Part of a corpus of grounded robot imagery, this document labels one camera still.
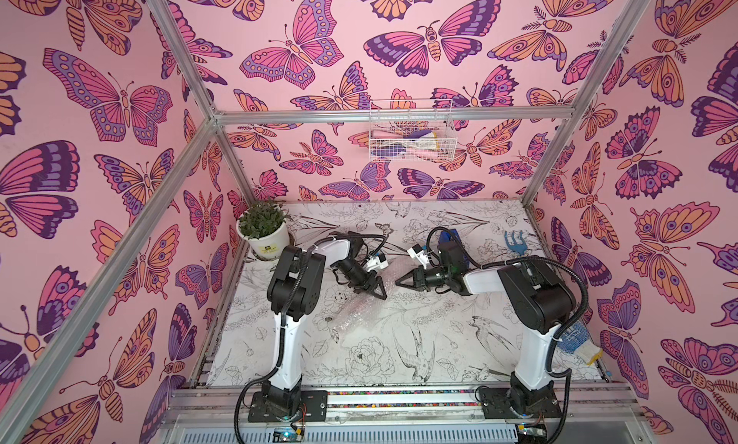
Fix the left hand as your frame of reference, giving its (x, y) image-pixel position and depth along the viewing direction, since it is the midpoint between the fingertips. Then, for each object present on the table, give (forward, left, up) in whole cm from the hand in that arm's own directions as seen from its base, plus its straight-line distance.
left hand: (380, 297), depth 93 cm
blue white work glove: (-13, -57, 0) cm, 59 cm away
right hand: (+3, -6, +5) cm, 9 cm away
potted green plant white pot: (+17, +37, +16) cm, 44 cm away
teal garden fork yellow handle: (+21, -52, -1) cm, 56 cm away
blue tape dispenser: (+22, -23, +5) cm, 32 cm away
